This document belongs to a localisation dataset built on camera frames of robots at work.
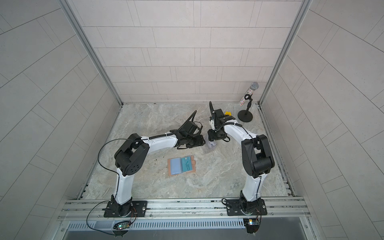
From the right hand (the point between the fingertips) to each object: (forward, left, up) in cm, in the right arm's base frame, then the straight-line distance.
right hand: (213, 136), depth 94 cm
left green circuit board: (-43, +45, +1) cm, 62 cm away
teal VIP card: (-16, +17, -2) cm, 23 cm away
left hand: (-3, +5, -2) cm, 6 cm away
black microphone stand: (+16, -26, -2) cm, 31 cm away
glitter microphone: (+18, -26, +23) cm, 39 cm away
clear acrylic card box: (-7, +2, 0) cm, 7 cm away
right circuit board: (-46, -13, -6) cm, 48 cm away
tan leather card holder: (-16, +20, -3) cm, 26 cm away
